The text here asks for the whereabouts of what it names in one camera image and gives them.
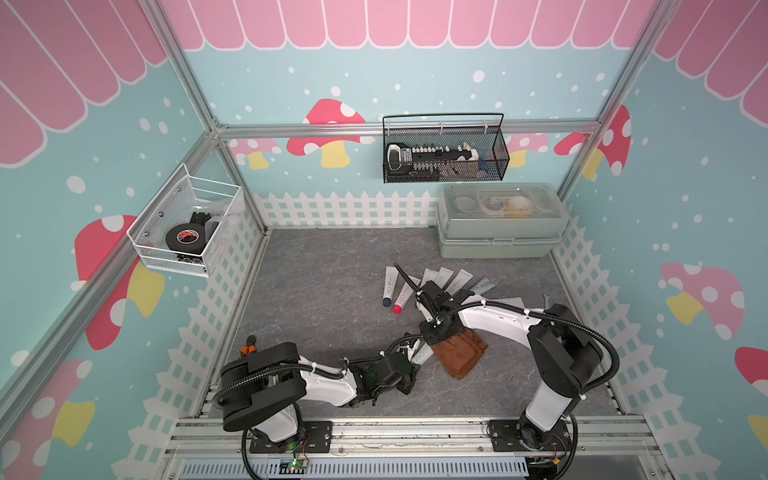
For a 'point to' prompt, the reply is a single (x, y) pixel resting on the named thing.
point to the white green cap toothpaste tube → (442, 277)
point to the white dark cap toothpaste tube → (389, 283)
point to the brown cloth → (459, 353)
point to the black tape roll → (186, 238)
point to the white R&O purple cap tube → (429, 275)
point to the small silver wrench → (546, 300)
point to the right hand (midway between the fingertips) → (431, 336)
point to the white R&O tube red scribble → (459, 282)
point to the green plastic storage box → (500, 220)
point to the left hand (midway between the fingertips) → (414, 371)
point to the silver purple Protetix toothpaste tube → (483, 285)
